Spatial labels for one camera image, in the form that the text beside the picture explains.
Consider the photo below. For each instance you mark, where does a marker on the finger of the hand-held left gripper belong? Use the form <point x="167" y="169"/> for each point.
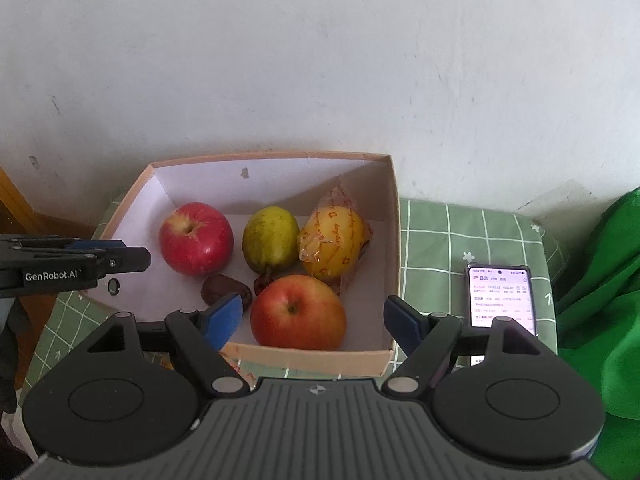
<point x="95" y="244"/>
<point x="125" y="260"/>

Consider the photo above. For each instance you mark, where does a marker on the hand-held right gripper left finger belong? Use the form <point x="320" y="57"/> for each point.
<point x="225" y="320"/>

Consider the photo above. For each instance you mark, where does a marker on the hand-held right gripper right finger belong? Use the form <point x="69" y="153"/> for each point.
<point x="402" y="320"/>

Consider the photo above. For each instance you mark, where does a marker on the brown wrinkled date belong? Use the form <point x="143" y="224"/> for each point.
<point x="222" y="287"/>

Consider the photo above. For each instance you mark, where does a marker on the small red jujube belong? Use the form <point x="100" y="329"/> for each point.
<point x="260" y="286"/>

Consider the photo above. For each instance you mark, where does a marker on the large red yellow apple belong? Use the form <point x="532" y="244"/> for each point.
<point x="298" y="312"/>

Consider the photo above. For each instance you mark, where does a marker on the small red apple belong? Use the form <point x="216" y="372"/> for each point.
<point x="196" y="238"/>

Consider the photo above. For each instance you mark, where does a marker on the green pear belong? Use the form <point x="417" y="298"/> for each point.
<point x="270" y="237"/>

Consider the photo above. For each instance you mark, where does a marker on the yellow fruit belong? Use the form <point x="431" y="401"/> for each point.
<point x="332" y="242"/>

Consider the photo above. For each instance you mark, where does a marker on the brown cardboard box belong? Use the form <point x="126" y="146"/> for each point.
<point x="320" y="180"/>

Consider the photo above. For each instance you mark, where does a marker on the green checked tablecloth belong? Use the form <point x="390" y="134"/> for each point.
<point x="435" y="240"/>

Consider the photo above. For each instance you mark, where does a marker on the dark cloth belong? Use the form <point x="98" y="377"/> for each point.
<point x="7" y="355"/>

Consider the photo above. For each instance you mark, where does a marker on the smartphone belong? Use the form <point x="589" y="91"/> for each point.
<point x="500" y="290"/>

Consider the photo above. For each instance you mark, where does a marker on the green cloth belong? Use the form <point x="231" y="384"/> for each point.
<point x="600" y="310"/>

